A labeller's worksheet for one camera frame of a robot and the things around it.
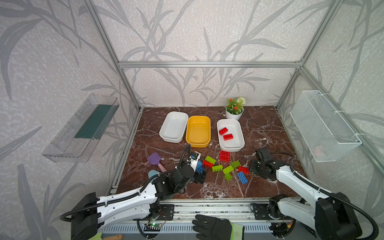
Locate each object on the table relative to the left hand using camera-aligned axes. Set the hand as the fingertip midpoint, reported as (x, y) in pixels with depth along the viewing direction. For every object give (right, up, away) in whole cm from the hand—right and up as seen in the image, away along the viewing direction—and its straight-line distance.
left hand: (203, 161), depth 77 cm
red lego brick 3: (+24, -7, +10) cm, 27 cm away
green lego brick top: (+5, -3, +14) cm, 15 cm away
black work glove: (+3, -28, -8) cm, 30 cm away
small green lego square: (+14, -11, +8) cm, 19 cm away
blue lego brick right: (+22, -11, +6) cm, 26 cm away
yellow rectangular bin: (-3, +14, +25) cm, 29 cm away
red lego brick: (+3, -4, +11) cm, 12 cm away
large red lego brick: (+14, -1, +17) cm, 22 cm away
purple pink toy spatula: (-31, -3, +16) cm, 35 cm away
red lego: (+17, +10, +25) cm, 32 cm away
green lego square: (+20, -5, +12) cm, 23 cm away
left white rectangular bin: (-21, +17, +32) cm, 42 cm away
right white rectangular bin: (+23, +17, +31) cm, 42 cm away
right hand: (+29, -4, +12) cm, 32 cm away
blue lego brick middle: (-2, -6, +11) cm, 13 cm away
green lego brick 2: (+15, -7, +10) cm, 19 cm away
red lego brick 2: (+14, +14, +28) cm, 34 cm away
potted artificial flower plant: (+21, +30, +23) cm, 43 cm away
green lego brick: (+8, -6, +10) cm, 14 cm away
